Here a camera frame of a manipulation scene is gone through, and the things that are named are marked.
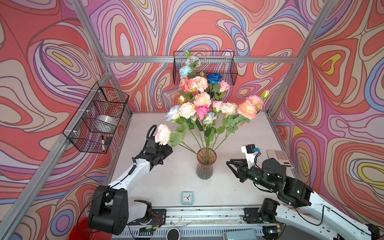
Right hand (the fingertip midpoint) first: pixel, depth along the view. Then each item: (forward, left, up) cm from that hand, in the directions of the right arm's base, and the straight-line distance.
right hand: (230, 166), depth 66 cm
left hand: (+19, +29, -14) cm, 38 cm away
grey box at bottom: (-24, -8, -21) cm, 32 cm away
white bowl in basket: (+19, +58, +10) cm, 62 cm away
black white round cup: (-23, +26, -18) cm, 39 cm away
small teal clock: (-7, +20, -22) cm, 31 cm away
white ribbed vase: (+11, +12, +9) cm, 18 cm away
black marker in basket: (+13, +60, +3) cm, 62 cm away
